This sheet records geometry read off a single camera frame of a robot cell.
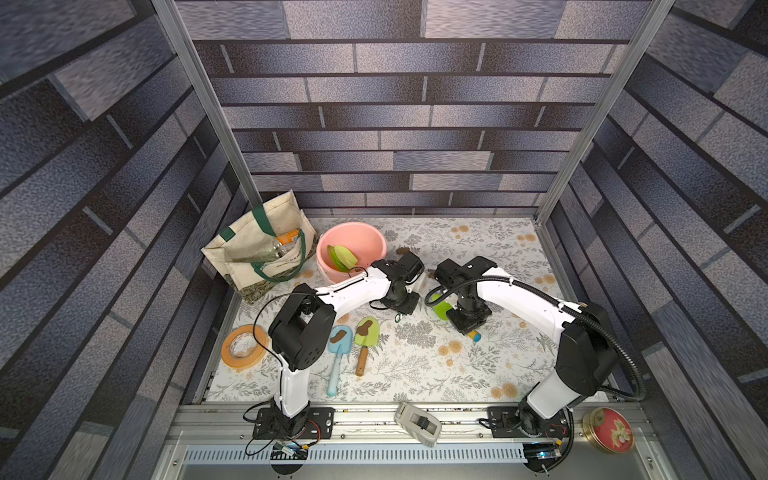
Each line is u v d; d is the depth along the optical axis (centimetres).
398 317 85
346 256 100
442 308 76
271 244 105
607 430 70
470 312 69
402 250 110
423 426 70
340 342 87
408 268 73
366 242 91
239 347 88
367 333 90
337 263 95
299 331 49
